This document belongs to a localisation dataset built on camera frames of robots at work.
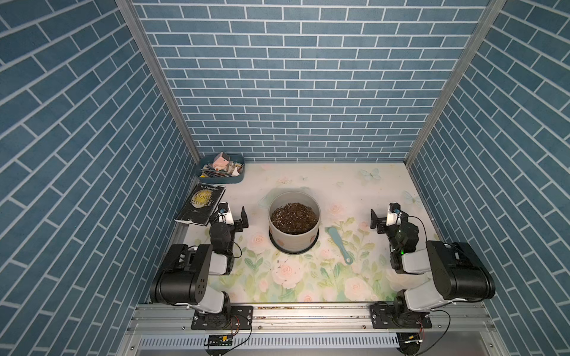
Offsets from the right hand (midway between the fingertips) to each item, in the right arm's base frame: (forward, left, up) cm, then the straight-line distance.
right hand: (387, 210), depth 91 cm
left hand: (-5, +62, +2) cm, 62 cm away
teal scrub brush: (-18, +16, -10) cm, 26 cm away
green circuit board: (-48, +59, -12) cm, 77 cm away
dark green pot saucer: (-19, +37, -7) cm, 42 cm away
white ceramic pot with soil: (-8, +38, 0) cm, 39 cm away
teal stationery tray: (+19, +72, -4) cm, 74 cm away
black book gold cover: (+1, +83, -8) cm, 83 cm away
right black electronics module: (-44, -2, -11) cm, 45 cm away
